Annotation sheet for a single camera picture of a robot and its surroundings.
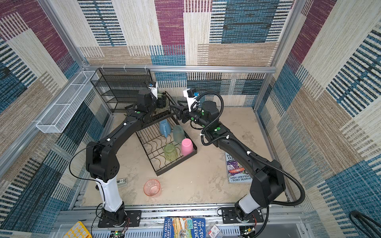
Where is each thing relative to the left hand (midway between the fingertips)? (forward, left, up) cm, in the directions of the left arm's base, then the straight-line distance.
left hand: (161, 94), depth 88 cm
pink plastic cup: (-25, -15, -18) cm, 34 cm away
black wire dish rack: (-12, +1, -28) cm, 30 cm away
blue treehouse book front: (-62, -13, -27) cm, 69 cm away
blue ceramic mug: (-10, 0, -19) cm, 21 cm away
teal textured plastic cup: (-12, -9, -23) cm, 27 cm away
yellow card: (-62, +36, -29) cm, 78 cm away
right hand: (-18, -11, +7) cm, 22 cm away
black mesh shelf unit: (+20, +34, -9) cm, 40 cm away
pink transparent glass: (-44, +5, -29) cm, 53 cm away
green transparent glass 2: (-27, -5, -21) cm, 34 cm away
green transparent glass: (-5, 0, +3) cm, 6 cm away
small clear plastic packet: (-64, -26, -28) cm, 75 cm away
